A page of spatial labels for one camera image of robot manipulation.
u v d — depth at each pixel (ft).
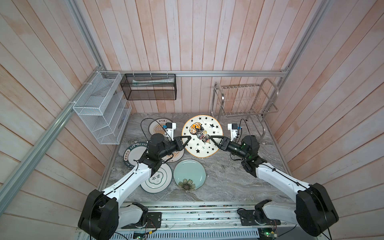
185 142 2.39
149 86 3.41
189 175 2.89
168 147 2.11
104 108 2.31
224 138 2.28
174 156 3.14
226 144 2.21
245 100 3.75
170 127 2.28
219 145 2.30
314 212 1.34
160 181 2.82
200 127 2.49
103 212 1.29
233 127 2.34
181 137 2.34
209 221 2.43
